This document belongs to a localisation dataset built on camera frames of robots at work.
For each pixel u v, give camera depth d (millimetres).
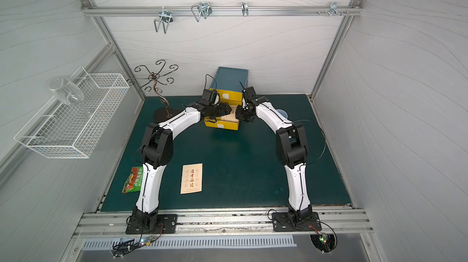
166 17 783
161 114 1087
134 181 819
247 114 836
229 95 952
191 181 860
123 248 695
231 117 979
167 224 733
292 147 559
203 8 766
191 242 703
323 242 723
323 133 1148
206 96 808
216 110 882
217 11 806
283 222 736
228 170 886
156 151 573
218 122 909
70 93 663
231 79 1013
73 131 666
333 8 765
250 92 801
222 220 750
